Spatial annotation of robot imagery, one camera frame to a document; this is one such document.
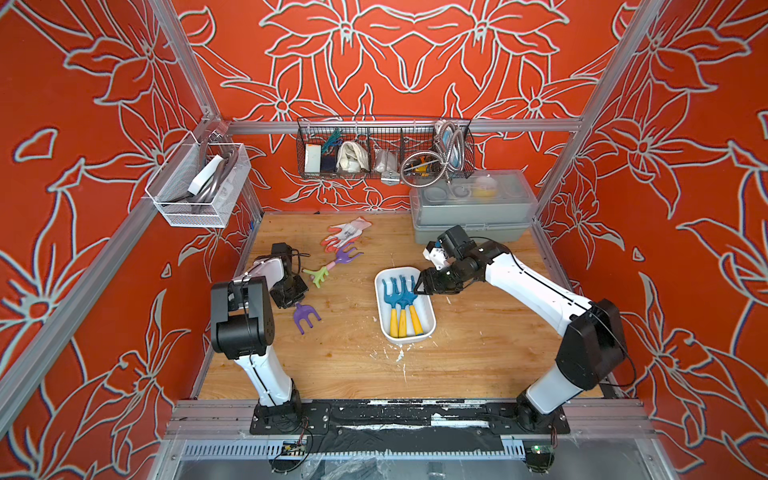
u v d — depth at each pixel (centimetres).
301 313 92
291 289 81
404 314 90
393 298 94
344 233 113
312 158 90
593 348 44
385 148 95
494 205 102
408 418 74
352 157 90
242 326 49
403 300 94
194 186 70
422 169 88
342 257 104
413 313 90
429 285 73
